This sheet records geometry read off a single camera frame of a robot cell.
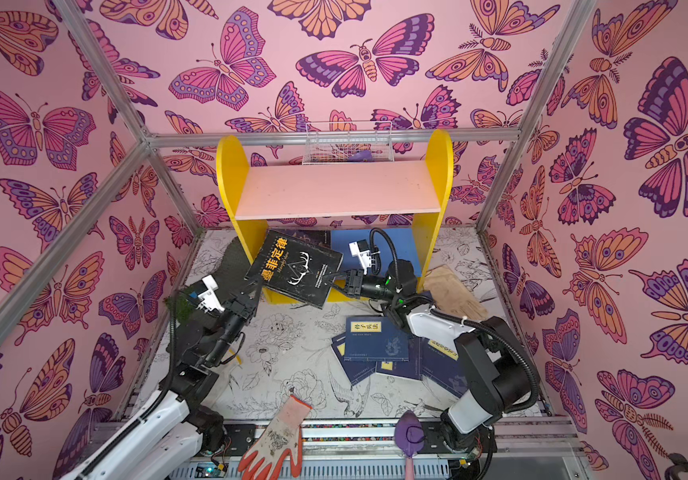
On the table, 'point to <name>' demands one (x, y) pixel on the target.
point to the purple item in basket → (362, 155)
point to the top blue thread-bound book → (375, 338)
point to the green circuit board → (209, 470)
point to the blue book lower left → (354, 370)
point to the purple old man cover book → (321, 238)
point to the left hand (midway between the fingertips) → (263, 279)
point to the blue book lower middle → (408, 369)
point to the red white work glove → (282, 437)
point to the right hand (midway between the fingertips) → (324, 279)
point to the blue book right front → (442, 367)
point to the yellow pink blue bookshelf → (319, 228)
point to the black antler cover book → (294, 268)
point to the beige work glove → (451, 295)
